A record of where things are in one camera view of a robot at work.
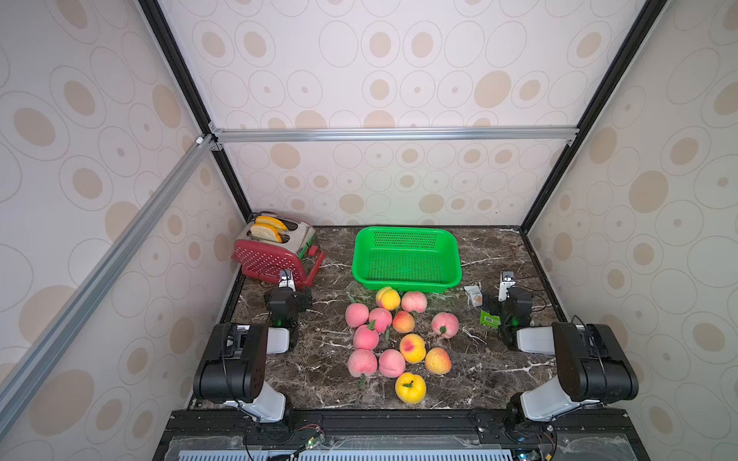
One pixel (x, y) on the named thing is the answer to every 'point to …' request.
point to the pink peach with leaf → (365, 336)
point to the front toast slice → (265, 231)
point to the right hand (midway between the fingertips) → (503, 290)
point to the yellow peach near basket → (388, 298)
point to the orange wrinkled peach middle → (404, 322)
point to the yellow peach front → (410, 388)
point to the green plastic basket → (409, 258)
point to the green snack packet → (488, 320)
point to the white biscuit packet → (475, 295)
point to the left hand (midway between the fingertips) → (295, 282)
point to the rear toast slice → (266, 220)
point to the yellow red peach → (413, 348)
